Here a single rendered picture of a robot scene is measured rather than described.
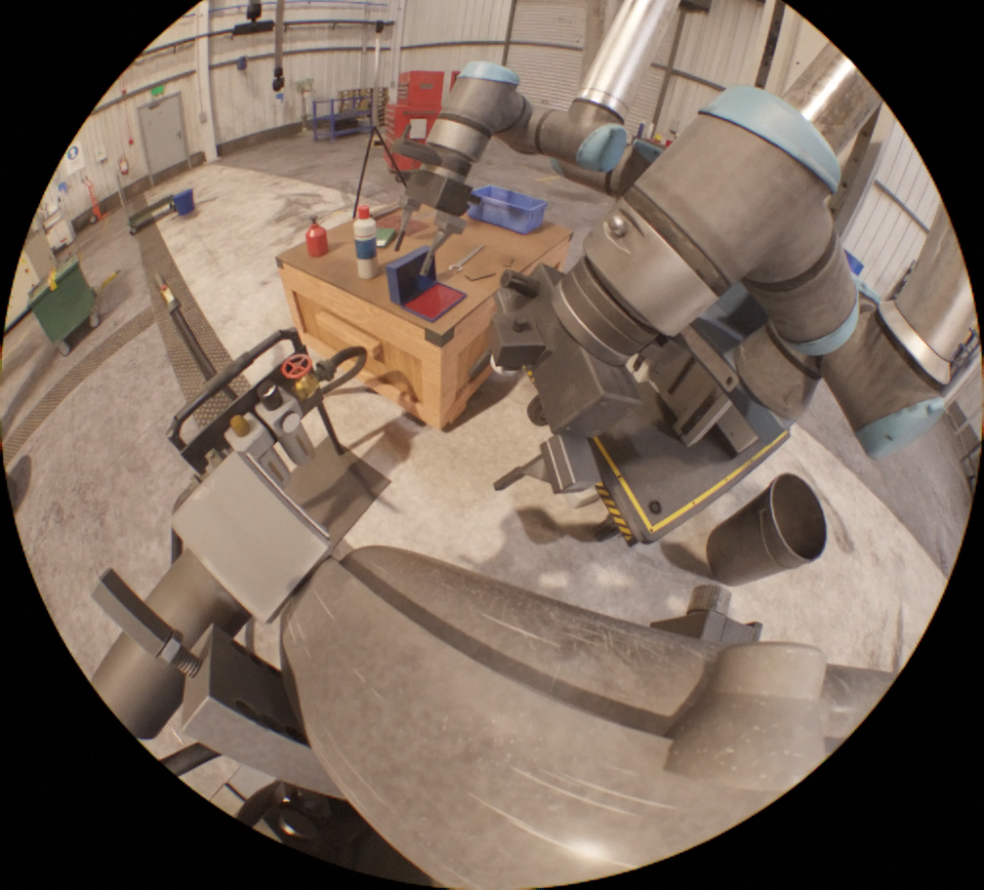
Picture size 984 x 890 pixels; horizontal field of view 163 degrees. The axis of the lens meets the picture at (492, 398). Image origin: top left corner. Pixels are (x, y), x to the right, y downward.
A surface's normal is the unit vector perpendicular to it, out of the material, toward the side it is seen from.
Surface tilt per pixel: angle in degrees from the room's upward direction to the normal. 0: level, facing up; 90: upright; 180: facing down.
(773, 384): 70
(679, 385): 90
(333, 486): 0
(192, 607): 27
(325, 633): 46
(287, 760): 40
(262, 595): 22
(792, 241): 98
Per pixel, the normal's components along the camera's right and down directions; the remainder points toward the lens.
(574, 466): 0.53, -0.54
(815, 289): -0.12, 0.85
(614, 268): -0.72, 0.14
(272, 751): 0.65, -0.18
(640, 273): -0.54, 0.38
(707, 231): -0.38, 0.54
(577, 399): -0.82, -0.13
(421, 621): -0.33, -0.91
